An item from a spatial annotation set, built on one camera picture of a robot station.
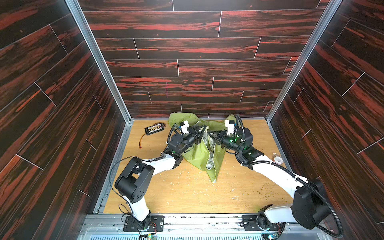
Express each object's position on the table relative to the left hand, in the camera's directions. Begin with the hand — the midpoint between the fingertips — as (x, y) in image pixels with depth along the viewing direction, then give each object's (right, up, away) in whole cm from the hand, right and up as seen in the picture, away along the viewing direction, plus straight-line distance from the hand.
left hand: (207, 126), depth 76 cm
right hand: (+1, -2, 0) cm, 2 cm away
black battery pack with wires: (-35, +1, +37) cm, 51 cm away
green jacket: (+1, -16, +11) cm, 20 cm away
